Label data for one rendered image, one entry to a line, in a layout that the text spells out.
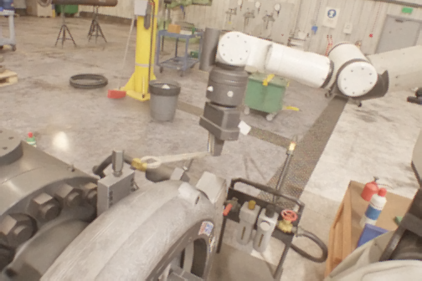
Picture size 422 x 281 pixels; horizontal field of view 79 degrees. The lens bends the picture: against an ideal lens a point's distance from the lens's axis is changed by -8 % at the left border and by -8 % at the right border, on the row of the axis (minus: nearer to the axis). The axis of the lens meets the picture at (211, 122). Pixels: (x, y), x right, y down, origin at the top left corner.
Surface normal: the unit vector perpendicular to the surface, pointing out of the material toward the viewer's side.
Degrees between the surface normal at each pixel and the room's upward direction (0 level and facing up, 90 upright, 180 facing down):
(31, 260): 27
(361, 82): 104
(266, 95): 90
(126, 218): 3
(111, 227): 8
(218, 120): 86
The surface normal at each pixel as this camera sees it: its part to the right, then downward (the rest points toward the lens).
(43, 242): 0.00, -0.86
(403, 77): -0.15, 0.58
